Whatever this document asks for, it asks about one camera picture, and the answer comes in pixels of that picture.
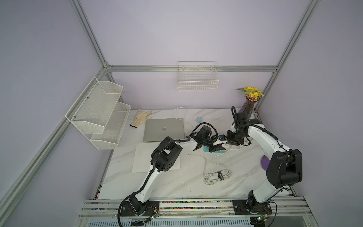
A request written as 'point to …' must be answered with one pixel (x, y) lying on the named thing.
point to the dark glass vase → (248, 107)
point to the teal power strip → (207, 149)
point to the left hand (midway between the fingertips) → (224, 146)
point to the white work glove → (140, 117)
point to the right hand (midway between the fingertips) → (228, 144)
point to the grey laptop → (157, 129)
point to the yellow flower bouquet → (252, 93)
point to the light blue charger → (199, 119)
